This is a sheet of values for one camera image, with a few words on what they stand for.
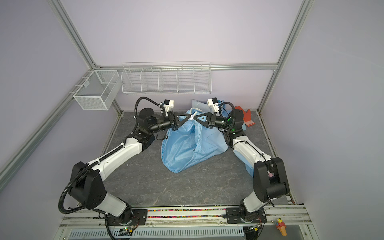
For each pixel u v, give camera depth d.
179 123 0.67
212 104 0.69
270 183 0.44
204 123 0.69
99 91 0.99
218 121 0.67
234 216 0.72
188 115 0.69
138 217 0.74
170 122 0.65
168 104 0.69
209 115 0.68
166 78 0.99
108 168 0.47
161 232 0.71
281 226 0.69
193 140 0.77
